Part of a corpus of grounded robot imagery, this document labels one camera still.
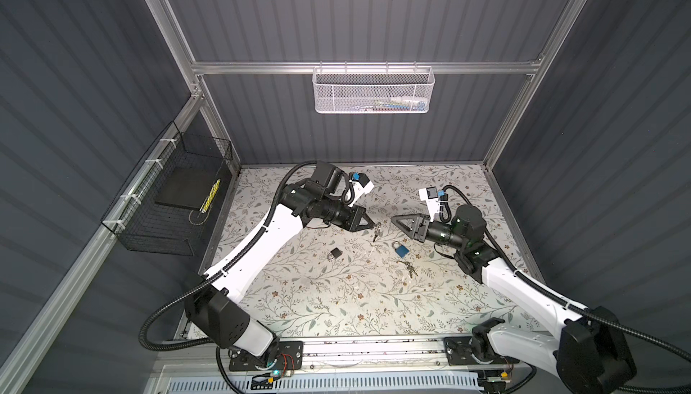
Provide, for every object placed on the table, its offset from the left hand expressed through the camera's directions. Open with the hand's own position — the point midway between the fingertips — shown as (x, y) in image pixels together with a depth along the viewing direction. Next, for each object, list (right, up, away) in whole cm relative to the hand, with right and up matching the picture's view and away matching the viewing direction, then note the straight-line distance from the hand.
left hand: (373, 225), depth 70 cm
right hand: (+7, 0, +2) cm, 7 cm away
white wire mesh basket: (+4, +56, +53) cm, 77 cm away
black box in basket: (-53, +10, +6) cm, 54 cm away
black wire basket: (-56, +5, +2) cm, 56 cm away
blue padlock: (+11, -12, +24) cm, 29 cm away
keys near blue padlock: (+14, -17, +20) cm, 30 cm away
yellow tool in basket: (-43, +5, -2) cm, 44 cm away
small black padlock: (-12, -13, +23) cm, 29 cm away
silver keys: (+1, -2, +2) cm, 3 cm away
